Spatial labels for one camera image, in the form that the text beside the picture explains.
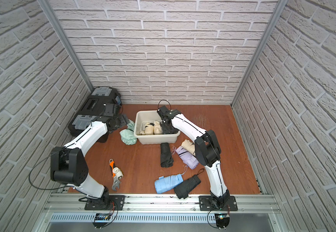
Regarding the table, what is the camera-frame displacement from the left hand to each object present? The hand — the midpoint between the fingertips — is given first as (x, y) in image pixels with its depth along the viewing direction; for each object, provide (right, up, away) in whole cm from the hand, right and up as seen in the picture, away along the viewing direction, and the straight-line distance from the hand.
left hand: (124, 118), depth 91 cm
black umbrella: (+29, -5, -11) cm, 31 cm away
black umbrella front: (+37, -38, -15) cm, 55 cm away
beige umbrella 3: (+42, -17, +1) cm, 46 cm away
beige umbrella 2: (+21, -6, +7) cm, 23 cm away
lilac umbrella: (+41, -25, -4) cm, 48 cm away
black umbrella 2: (+28, -24, -8) cm, 38 cm away
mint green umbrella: (+2, -11, +1) cm, 11 cm away
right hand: (+31, -7, +3) cm, 32 cm away
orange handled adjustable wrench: (0, -36, -11) cm, 38 cm away
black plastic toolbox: (-23, +8, +4) cm, 24 cm away
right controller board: (+57, -51, -20) cm, 79 cm away
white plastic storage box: (+10, 0, +7) cm, 12 cm away
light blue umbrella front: (+27, -36, -14) cm, 47 cm away
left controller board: (-5, -51, -18) cm, 54 cm away
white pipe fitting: (0, -32, -10) cm, 33 cm away
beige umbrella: (+15, -8, +9) cm, 19 cm away
